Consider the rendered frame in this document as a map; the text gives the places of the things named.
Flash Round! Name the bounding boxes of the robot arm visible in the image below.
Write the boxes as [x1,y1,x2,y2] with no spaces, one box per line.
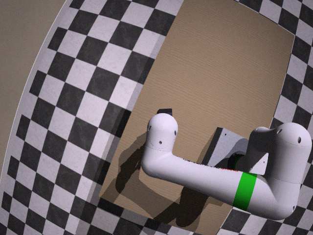
[141,113,312,220]

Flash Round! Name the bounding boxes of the black power strip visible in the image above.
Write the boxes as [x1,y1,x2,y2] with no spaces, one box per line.
[159,109,172,116]

